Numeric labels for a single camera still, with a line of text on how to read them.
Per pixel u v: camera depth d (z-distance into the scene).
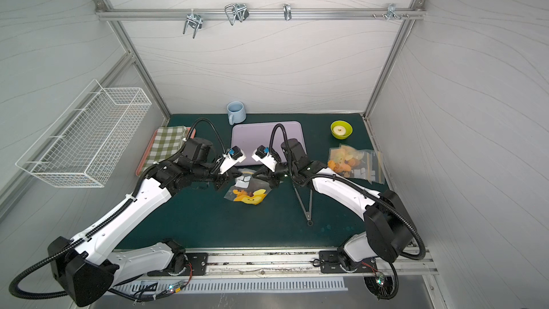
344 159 0.99
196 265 0.74
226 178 0.63
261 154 0.66
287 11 0.78
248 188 0.78
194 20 0.78
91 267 0.39
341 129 1.10
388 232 0.42
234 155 0.62
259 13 0.78
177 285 0.69
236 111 1.13
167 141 1.08
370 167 0.95
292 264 0.75
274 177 0.69
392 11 0.77
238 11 0.75
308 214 0.84
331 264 0.73
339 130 1.11
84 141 0.69
